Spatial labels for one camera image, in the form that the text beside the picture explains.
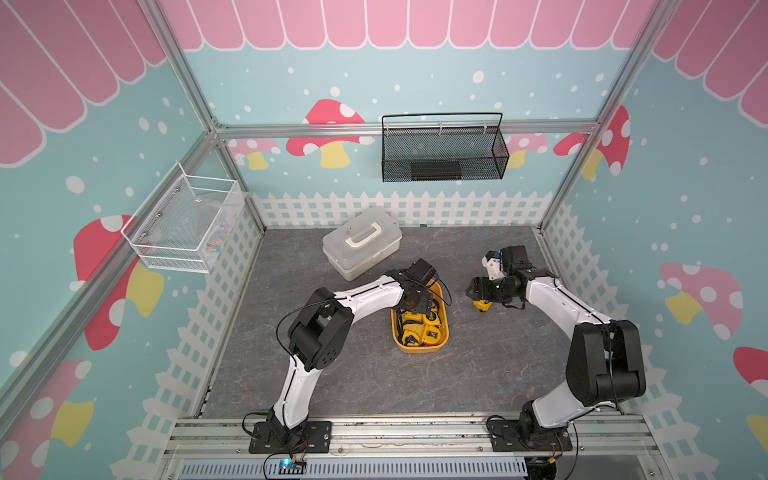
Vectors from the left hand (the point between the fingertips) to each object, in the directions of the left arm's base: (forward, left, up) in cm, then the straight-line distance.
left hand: (416, 308), depth 95 cm
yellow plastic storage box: (-13, -3, -1) cm, 13 cm away
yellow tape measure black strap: (-11, +2, 0) cm, 12 cm away
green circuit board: (-42, +32, -5) cm, 53 cm away
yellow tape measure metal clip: (-10, -4, -1) cm, 11 cm away
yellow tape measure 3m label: (-3, +1, -1) cm, 3 cm away
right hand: (+3, -19, +6) cm, 20 cm away
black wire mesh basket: (+37, -8, +32) cm, 49 cm away
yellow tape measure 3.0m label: (+1, -21, 0) cm, 21 cm away
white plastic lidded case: (+19, +17, +9) cm, 27 cm away
